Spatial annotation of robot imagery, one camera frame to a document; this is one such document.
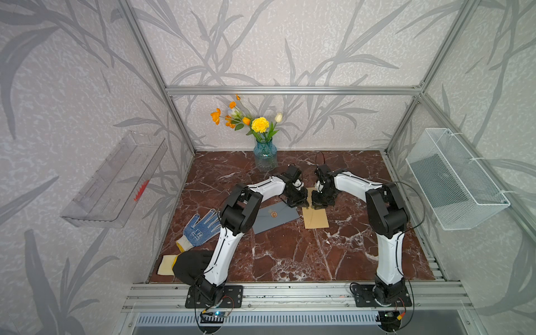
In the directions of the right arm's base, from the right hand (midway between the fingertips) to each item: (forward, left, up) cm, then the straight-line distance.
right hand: (315, 206), depth 98 cm
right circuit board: (-44, -19, +2) cm, 48 cm away
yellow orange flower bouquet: (+21, +25, +30) cm, 44 cm away
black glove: (-26, +53, +1) cm, 59 cm away
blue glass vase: (+24, +24, +11) cm, 35 cm away
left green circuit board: (-43, +40, -2) cm, 59 cm away
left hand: (0, +3, +2) cm, 3 cm away
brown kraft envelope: (-6, +1, 0) cm, 6 cm away
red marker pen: (-12, +60, +33) cm, 70 cm away
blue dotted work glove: (-12, +53, +1) cm, 55 cm away
